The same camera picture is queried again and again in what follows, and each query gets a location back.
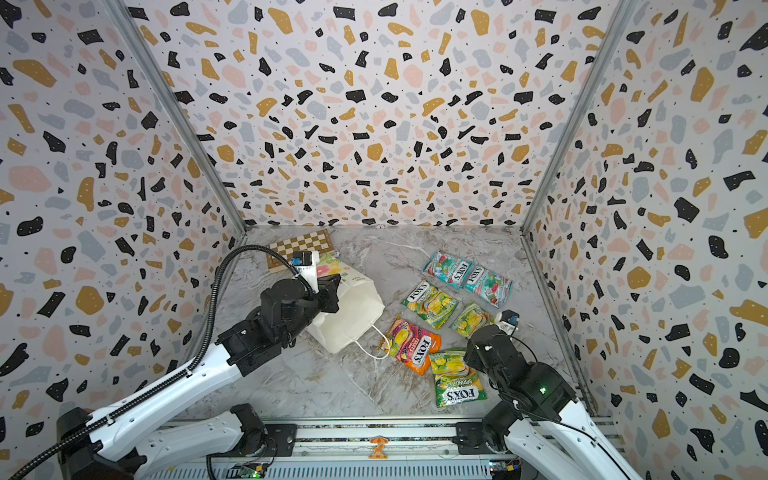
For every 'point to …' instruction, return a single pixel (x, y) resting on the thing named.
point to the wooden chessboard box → (318, 242)
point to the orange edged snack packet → (410, 345)
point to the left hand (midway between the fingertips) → (341, 272)
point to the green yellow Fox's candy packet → (431, 305)
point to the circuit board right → (506, 469)
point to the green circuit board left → (250, 472)
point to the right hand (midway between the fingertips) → (469, 341)
